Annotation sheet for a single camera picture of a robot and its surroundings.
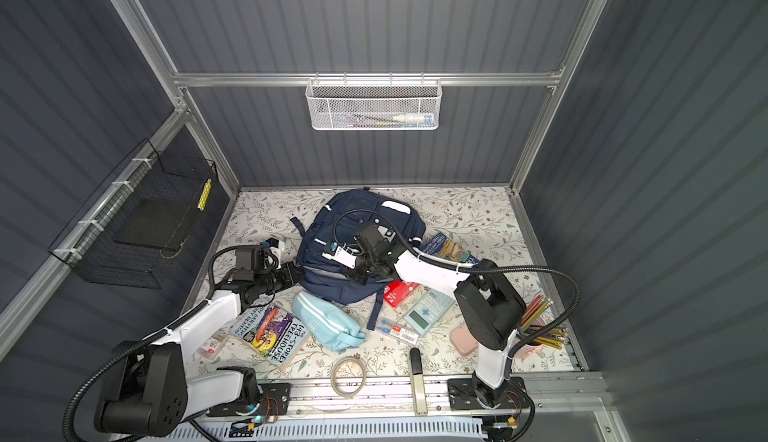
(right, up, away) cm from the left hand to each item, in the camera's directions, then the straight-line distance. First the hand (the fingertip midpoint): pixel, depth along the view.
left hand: (302, 271), depth 88 cm
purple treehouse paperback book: (-5, -17, -6) cm, 19 cm away
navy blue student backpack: (+16, +10, -14) cm, 24 cm away
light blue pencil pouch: (+12, -15, -7) cm, 20 cm away
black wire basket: (-35, +17, -14) cm, 42 cm away
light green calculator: (+38, -12, -1) cm, 40 cm away
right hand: (+14, +2, -1) cm, 14 cm away
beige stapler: (+33, -25, -15) cm, 44 cm away
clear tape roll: (+12, -24, -11) cm, 29 cm away
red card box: (+29, -7, +3) cm, 30 cm away
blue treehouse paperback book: (+45, +6, +11) cm, 46 cm away
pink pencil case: (+46, -18, -7) cm, 50 cm away
